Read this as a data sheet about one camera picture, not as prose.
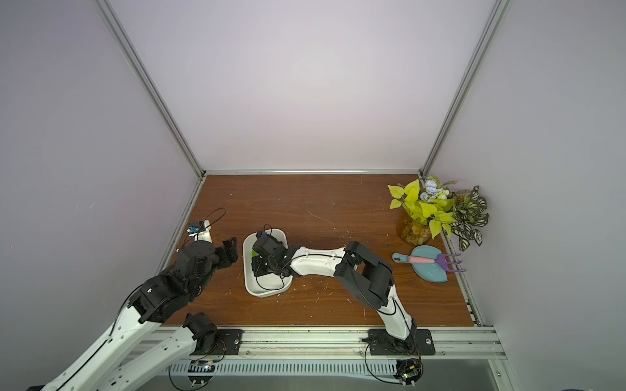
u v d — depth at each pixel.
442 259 0.90
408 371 0.70
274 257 0.67
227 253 0.65
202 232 0.61
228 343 0.73
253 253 0.69
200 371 0.72
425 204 0.77
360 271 0.53
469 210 0.76
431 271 0.87
